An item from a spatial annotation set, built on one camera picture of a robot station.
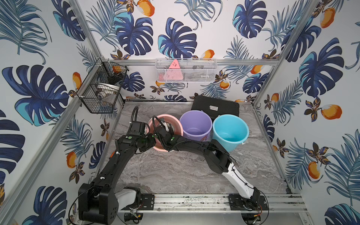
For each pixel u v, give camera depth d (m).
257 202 0.64
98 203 0.39
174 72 0.90
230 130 0.97
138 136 0.63
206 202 0.76
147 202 0.74
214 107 1.10
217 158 0.58
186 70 0.93
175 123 0.93
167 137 0.74
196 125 1.00
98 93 0.84
